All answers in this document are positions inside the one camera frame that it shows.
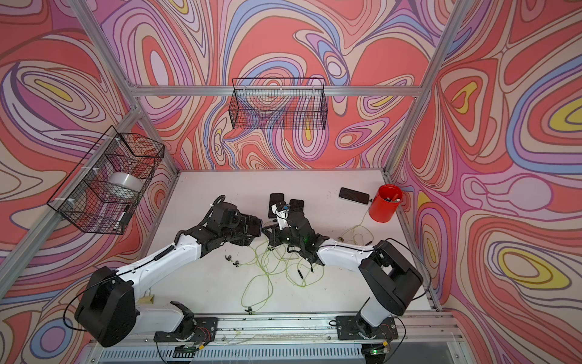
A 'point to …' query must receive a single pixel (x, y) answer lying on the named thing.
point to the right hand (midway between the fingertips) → (264, 235)
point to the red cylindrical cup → (385, 202)
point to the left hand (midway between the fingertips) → (262, 223)
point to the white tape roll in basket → (129, 180)
